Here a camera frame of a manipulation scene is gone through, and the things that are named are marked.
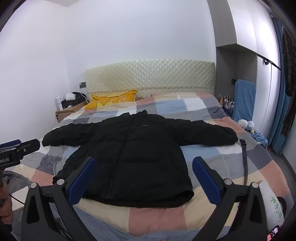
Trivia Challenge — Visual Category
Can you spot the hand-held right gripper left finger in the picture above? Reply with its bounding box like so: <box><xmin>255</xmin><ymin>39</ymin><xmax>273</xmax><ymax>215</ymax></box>
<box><xmin>21</xmin><ymin>157</ymin><xmax>97</xmax><ymax>241</ymax></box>

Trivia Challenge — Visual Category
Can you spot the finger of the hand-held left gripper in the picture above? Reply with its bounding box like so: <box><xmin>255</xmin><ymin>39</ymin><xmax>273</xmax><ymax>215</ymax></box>
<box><xmin>15</xmin><ymin>138</ymin><xmax>41</xmax><ymax>159</ymax></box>
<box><xmin>0</xmin><ymin>139</ymin><xmax>22</xmax><ymax>149</ymax></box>

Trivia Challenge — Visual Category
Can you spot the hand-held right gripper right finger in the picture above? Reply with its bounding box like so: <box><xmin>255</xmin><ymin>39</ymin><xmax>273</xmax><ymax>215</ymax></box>
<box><xmin>192</xmin><ymin>157</ymin><xmax>271</xmax><ymax>241</ymax></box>

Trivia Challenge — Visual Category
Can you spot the black puffer jacket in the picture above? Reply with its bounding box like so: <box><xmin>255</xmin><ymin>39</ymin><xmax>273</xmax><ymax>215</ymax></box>
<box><xmin>42</xmin><ymin>109</ymin><xmax>238</xmax><ymax>208</ymax></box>

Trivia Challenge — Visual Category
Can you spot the person's left hand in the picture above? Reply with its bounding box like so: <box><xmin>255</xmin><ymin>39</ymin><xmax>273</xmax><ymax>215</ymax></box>
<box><xmin>0</xmin><ymin>182</ymin><xmax>15</xmax><ymax>230</ymax></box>

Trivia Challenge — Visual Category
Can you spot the grey fleece blanket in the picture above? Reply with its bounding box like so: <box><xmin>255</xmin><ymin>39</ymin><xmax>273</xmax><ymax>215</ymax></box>
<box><xmin>3</xmin><ymin>170</ymin><xmax>33</xmax><ymax>241</ymax></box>

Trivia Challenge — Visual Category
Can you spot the white notebook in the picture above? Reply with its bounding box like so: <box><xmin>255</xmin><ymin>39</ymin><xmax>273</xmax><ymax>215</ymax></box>
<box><xmin>10</xmin><ymin>188</ymin><xmax>29</xmax><ymax>212</ymax></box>

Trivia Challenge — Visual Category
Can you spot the wooden nightstand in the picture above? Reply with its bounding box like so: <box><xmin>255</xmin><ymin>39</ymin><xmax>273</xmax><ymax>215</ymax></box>
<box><xmin>55</xmin><ymin>101</ymin><xmax>88</xmax><ymax>123</ymax></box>

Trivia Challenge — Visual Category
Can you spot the grey blue sheet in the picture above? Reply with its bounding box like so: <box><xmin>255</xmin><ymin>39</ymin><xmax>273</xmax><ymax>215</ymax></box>
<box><xmin>50</xmin><ymin>205</ymin><xmax>208</xmax><ymax>241</ymax></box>

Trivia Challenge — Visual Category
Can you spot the black bag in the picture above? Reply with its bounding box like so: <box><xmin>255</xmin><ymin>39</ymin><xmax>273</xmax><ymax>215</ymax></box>
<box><xmin>62</xmin><ymin>92</ymin><xmax>87</xmax><ymax>108</ymax></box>

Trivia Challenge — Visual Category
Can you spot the white pillow green print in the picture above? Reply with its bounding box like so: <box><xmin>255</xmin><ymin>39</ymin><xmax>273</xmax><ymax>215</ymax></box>
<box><xmin>259</xmin><ymin>181</ymin><xmax>286</xmax><ymax>226</ymax></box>

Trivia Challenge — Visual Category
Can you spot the crumpled blue cloth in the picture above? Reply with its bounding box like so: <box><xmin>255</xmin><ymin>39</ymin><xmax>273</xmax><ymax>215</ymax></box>
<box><xmin>251</xmin><ymin>132</ymin><xmax>269</xmax><ymax>149</ymax></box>

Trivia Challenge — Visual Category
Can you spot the checkered patchwork quilt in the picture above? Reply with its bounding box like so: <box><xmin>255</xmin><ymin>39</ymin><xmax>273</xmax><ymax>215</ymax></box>
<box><xmin>13</xmin><ymin>91</ymin><xmax>292</xmax><ymax>241</ymax></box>

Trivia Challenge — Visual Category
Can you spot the yellow pillow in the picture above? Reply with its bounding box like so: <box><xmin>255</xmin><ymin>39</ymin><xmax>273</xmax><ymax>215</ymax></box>
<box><xmin>84</xmin><ymin>89</ymin><xmax>138</xmax><ymax>110</ymax></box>

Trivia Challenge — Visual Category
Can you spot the group of cosmetic bottles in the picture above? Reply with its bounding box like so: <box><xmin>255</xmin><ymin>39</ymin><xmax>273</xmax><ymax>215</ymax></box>
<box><xmin>218</xmin><ymin>95</ymin><xmax>235</xmax><ymax>109</ymax></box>

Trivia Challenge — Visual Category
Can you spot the smartphone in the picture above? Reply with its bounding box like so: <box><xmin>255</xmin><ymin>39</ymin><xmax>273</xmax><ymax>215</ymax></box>
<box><xmin>266</xmin><ymin>226</ymin><xmax>281</xmax><ymax>241</ymax></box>

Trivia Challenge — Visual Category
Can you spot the blue curtain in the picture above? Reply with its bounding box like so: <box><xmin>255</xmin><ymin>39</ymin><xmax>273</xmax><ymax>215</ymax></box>
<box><xmin>268</xmin><ymin>15</ymin><xmax>292</xmax><ymax>154</ymax></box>

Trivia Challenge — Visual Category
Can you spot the cream quilted headboard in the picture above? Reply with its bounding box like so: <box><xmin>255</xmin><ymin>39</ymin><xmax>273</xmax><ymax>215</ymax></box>
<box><xmin>85</xmin><ymin>59</ymin><xmax>216</xmax><ymax>103</ymax></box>

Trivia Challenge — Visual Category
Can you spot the dark patterned hanging garment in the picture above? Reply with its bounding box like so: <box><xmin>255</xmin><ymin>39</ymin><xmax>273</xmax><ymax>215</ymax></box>
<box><xmin>282</xmin><ymin>25</ymin><xmax>296</xmax><ymax>96</ymax></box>

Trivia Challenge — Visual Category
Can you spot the grey white wardrobe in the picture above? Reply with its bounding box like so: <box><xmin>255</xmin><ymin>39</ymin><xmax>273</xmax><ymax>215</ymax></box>
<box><xmin>206</xmin><ymin>0</ymin><xmax>281</xmax><ymax>139</ymax></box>

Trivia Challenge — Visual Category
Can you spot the thin black cable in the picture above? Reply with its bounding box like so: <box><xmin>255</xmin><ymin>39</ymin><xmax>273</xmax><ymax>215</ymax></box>
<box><xmin>9</xmin><ymin>194</ymin><xmax>25</xmax><ymax>206</ymax></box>

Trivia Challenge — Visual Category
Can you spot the black strap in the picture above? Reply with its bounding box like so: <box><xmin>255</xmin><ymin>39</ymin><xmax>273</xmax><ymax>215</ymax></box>
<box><xmin>239</xmin><ymin>138</ymin><xmax>250</xmax><ymax>186</ymax></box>

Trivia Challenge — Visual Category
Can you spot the black curtain rail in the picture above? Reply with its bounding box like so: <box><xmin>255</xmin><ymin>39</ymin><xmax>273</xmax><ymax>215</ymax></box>
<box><xmin>257</xmin><ymin>53</ymin><xmax>282</xmax><ymax>70</ymax></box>

